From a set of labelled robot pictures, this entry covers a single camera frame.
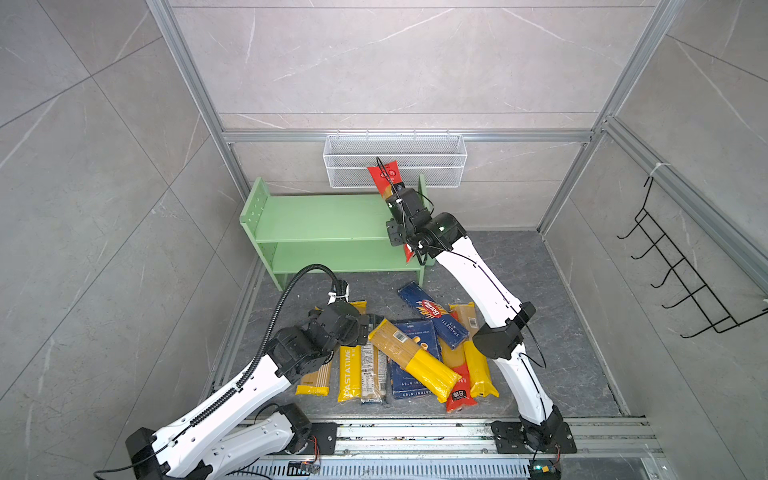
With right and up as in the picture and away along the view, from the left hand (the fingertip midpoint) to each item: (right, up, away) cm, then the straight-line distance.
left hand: (352, 314), depth 74 cm
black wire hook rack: (+76, +2, -15) cm, 77 cm away
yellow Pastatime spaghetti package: (-2, -17, +9) cm, 19 cm away
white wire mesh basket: (+27, +48, +27) cm, 61 cm away
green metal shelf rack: (-8, +21, +13) cm, 26 cm away
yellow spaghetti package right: (+34, -18, +6) cm, 39 cm away
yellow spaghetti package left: (-11, -20, +6) cm, 24 cm away
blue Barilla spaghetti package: (+25, -5, +15) cm, 29 cm away
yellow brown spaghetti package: (+18, -15, +3) cm, 24 cm away
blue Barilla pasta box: (+19, -8, +12) cm, 24 cm away
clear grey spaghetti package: (+5, -18, +6) cm, 20 cm away
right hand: (+13, +24, +7) cm, 28 cm away
